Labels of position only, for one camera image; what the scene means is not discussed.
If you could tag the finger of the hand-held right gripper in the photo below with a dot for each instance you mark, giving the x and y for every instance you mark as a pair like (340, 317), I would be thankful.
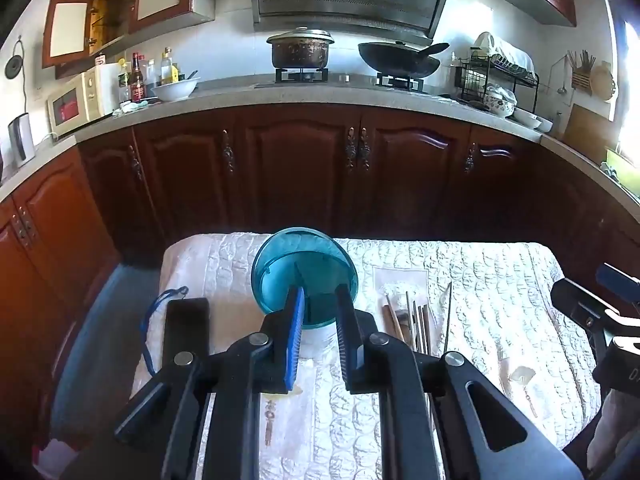
(575, 297)
(617, 280)

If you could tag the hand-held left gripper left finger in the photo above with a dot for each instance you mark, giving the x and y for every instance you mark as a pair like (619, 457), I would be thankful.
(296, 340)

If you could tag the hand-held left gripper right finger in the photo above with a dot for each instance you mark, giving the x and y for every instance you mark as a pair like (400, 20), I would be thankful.
(344, 340)

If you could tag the wooden chopstick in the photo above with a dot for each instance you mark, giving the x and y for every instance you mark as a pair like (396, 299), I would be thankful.
(401, 322)
(409, 315)
(448, 315)
(426, 325)
(418, 325)

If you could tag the floral white utensil holder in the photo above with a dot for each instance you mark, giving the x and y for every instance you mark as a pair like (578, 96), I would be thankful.
(280, 280)

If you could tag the person's right forearm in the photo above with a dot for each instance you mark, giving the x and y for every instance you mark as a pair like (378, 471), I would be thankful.
(615, 425)

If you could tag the white quilted tablecloth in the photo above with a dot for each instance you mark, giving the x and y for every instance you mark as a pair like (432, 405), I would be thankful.
(500, 300)

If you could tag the black smartphone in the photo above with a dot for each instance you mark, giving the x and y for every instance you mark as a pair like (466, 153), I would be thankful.
(186, 325)

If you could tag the wooden cutting board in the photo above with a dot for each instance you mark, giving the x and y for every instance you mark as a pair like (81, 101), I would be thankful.
(590, 132)

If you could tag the wooden base cabinets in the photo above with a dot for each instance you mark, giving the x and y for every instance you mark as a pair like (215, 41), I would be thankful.
(300, 170)

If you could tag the white plates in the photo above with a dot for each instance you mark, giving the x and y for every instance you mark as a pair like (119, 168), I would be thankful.
(530, 120)

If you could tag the round woven board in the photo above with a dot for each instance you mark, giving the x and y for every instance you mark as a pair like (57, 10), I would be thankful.
(602, 82)

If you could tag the hanging metal ladle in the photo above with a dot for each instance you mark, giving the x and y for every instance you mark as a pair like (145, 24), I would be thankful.
(562, 87)

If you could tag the patterned ceramic bowl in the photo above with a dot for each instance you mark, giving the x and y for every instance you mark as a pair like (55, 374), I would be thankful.
(500, 102)

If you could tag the black dish rack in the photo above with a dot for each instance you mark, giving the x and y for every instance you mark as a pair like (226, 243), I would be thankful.
(472, 82)

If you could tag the grey kitchen countertop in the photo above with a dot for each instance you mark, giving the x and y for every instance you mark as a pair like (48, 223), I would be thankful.
(240, 96)

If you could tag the white cloth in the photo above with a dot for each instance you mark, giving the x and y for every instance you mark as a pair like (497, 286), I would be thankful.
(505, 52)

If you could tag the gas stove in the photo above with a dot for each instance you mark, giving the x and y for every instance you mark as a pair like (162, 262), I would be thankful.
(300, 77)

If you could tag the white mixing bowl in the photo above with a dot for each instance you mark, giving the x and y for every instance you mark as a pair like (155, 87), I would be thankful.
(175, 91)

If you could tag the black wok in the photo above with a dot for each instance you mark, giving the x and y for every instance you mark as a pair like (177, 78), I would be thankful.
(397, 60)

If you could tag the green dishcloth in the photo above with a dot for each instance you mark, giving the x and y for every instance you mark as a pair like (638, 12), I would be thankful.
(131, 106)

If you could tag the lidded metal cooking pot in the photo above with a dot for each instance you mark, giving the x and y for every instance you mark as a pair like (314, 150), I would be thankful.
(300, 50)

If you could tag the yellow oil bottle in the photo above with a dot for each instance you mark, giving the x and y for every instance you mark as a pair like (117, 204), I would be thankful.
(168, 67)

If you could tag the dark sauce bottle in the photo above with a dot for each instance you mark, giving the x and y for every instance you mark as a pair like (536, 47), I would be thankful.
(136, 82)

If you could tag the clear glass bottle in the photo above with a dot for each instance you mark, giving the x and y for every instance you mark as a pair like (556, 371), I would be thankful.
(151, 72)

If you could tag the yellow capped bottle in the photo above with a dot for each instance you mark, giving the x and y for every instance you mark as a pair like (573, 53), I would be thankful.
(123, 82)

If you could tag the white container red top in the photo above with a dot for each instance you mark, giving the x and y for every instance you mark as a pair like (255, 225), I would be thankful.
(107, 85)

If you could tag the cream microwave oven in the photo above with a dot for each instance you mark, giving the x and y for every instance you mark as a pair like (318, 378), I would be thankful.
(75, 105)

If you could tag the steel range hood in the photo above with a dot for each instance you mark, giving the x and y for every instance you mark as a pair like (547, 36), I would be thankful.
(345, 0)

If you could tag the white countertop appliance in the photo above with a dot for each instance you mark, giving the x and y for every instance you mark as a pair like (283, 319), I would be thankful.
(21, 140)

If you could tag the round black hanging strainer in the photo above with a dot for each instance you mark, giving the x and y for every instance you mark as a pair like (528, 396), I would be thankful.
(13, 66)

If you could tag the wall chopstick holder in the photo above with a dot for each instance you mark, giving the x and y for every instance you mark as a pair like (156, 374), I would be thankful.
(581, 77)

